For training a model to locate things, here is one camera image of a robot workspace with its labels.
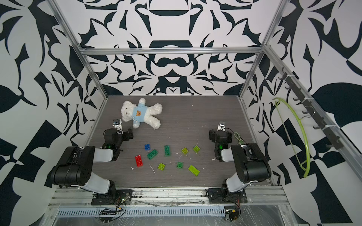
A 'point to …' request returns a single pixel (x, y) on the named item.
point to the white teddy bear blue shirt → (139, 113)
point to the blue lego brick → (147, 147)
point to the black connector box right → (233, 214)
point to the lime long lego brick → (193, 170)
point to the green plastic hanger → (301, 166)
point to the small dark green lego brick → (180, 165)
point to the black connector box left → (103, 213)
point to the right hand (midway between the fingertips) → (221, 128)
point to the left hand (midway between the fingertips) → (123, 125)
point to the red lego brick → (139, 162)
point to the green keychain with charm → (241, 141)
